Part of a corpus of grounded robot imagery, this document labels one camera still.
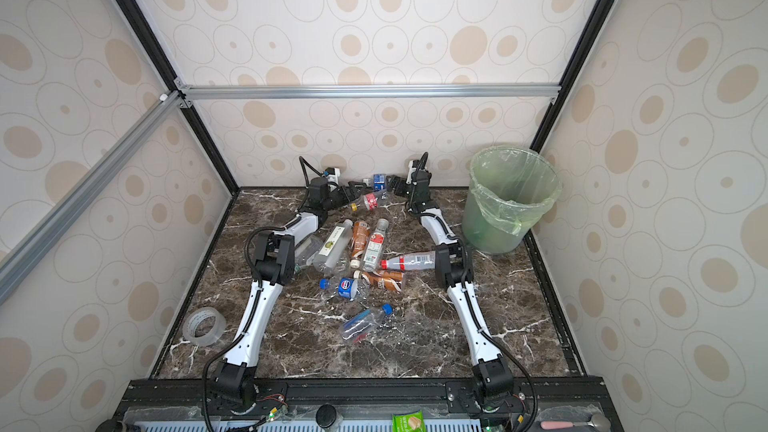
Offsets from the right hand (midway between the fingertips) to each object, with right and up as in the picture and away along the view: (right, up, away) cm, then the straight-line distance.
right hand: (396, 175), depth 116 cm
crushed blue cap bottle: (-10, -46, -31) cm, 57 cm away
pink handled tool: (+48, -65, -44) cm, 93 cm away
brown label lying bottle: (-2, -35, -27) cm, 44 cm away
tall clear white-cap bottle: (-19, -26, -24) cm, 40 cm away
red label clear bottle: (-10, -10, -6) cm, 15 cm away
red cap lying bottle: (+5, -30, -22) cm, 38 cm away
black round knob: (-16, -58, -53) cm, 80 cm away
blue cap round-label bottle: (-13, -37, -28) cm, 48 cm away
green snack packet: (+3, -63, -47) cm, 79 cm away
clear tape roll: (-55, -47, -31) cm, 79 cm away
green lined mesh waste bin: (+39, -6, -12) cm, 42 cm away
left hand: (-11, -2, -6) cm, 13 cm away
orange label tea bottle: (-12, -24, -18) cm, 33 cm away
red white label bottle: (-7, -27, -20) cm, 34 cm away
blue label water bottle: (-6, -3, +1) cm, 7 cm away
